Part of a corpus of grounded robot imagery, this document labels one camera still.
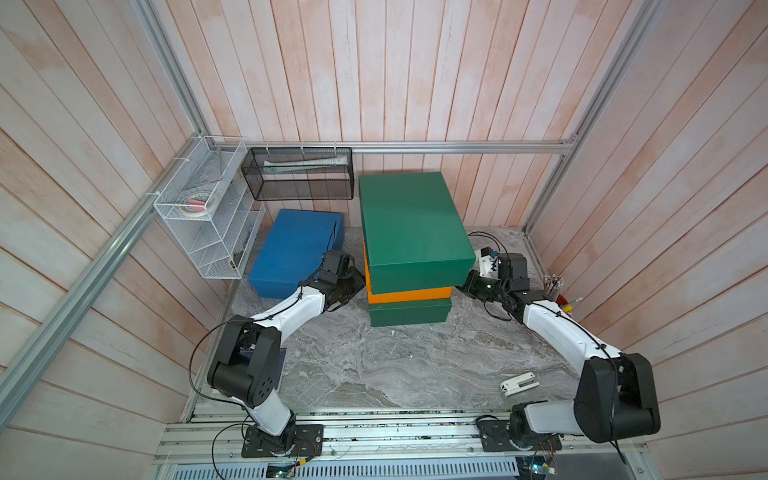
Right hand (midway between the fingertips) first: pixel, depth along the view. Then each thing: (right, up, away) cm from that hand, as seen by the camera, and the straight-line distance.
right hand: (450, 278), depth 86 cm
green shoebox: (-12, -10, 0) cm, 15 cm away
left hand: (-25, -2, +5) cm, 26 cm away
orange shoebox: (-10, -3, -11) cm, 15 cm away
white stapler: (+18, -29, -6) cm, 34 cm away
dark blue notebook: (-50, -24, -1) cm, 55 cm away
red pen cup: (+34, -7, +1) cm, 34 cm away
